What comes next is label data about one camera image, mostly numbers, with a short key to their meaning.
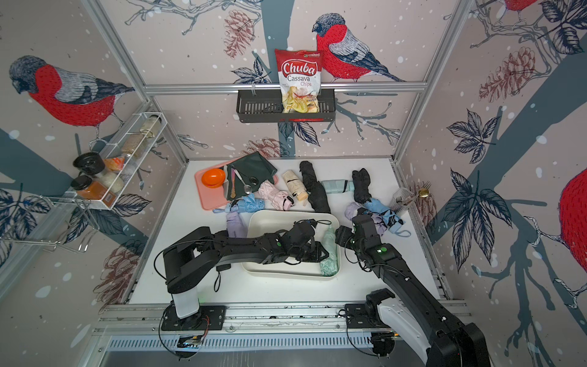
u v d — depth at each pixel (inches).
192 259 19.8
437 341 15.5
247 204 38.2
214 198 41.4
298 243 26.4
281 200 38.8
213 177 43.1
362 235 25.2
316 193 40.7
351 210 38.1
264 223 38.2
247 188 42.7
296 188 41.1
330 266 31.1
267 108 42.1
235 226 36.4
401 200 34.6
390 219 36.4
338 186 41.9
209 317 28.7
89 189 23.6
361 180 41.9
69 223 25.9
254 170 45.1
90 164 24.3
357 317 28.6
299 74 32.5
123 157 28.4
